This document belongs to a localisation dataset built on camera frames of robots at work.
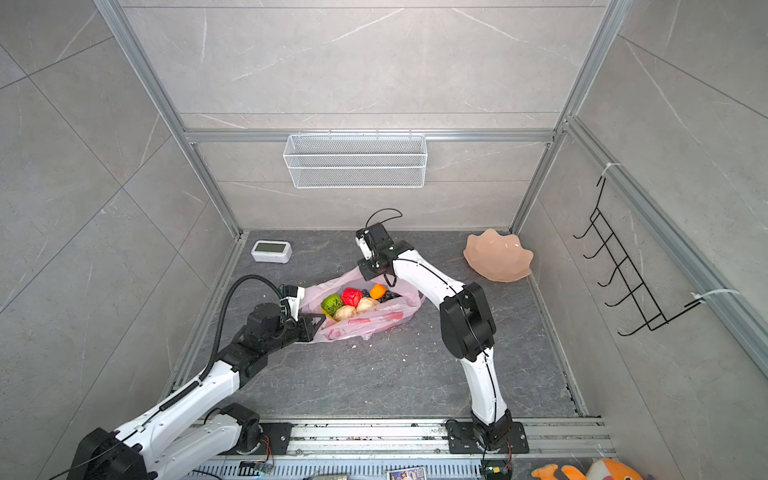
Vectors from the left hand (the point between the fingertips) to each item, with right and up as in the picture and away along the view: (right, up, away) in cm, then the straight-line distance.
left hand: (325, 310), depth 81 cm
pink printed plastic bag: (+11, -3, 0) cm, 12 cm away
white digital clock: (-26, +17, +27) cm, 41 cm away
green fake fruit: (-1, 0, +11) cm, 11 cm away
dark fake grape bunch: (+18, +2, +14) cm, 23 cm away
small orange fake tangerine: (+14, +4, +14) cm, 20 cm away
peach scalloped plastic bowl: (+58, +15, +27) cm, 65 cm away
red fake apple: (+5, +2, +13) cm, 15 cm away
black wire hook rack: (+73, +6, -16) cm, 75 cm away
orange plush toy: (+65, -32, -17) cm, 74 cm away
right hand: (+11, +13, +14) cm, 22 cm away
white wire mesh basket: (+6, +48, +20) cm, 53 cm away
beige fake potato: (+4, -3, +9) cm, 10 cm away
